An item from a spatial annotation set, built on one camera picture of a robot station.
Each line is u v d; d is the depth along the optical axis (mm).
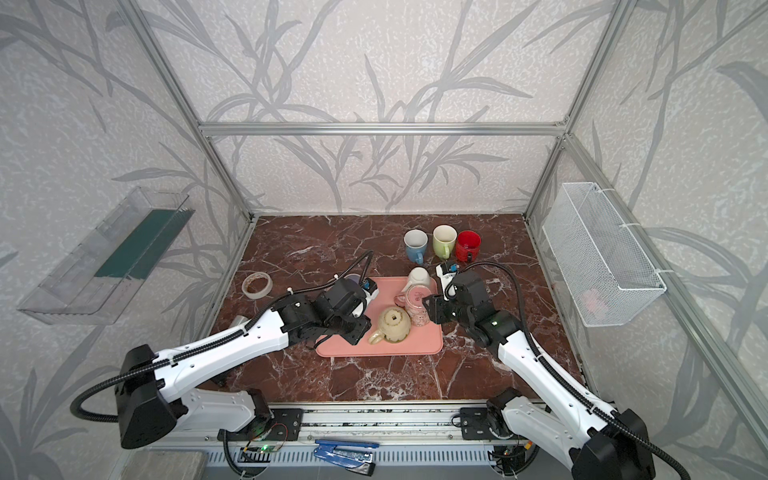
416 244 997
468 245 1076
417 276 915
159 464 667
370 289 685
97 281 643
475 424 737
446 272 696
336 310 569
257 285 995
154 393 390
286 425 726
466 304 607
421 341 880
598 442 386
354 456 679
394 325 823
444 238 1036
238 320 891
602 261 627
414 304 827
